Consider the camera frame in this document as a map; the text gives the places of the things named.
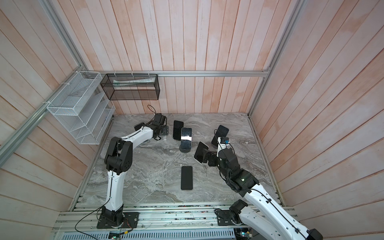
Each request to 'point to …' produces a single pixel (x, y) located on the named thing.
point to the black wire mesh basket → (131, 86)
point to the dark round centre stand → (184, 150)
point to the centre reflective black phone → (186, 138)
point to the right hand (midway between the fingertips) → (210, 150)
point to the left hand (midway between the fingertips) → (162, 131)
